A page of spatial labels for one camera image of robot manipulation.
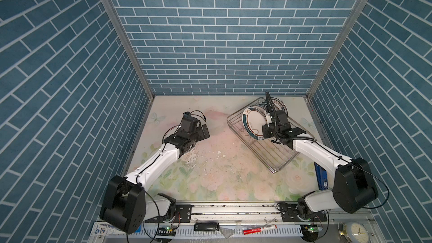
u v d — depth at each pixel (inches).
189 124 25.2
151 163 18.9
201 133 30.3
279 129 26.6
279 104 37.6
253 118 36.1
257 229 27.3
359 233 26.2
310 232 28.1
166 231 28.4
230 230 27.8
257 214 29.7
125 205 15.7
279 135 25.7
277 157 35.7
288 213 29.0
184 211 29.1
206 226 29.1
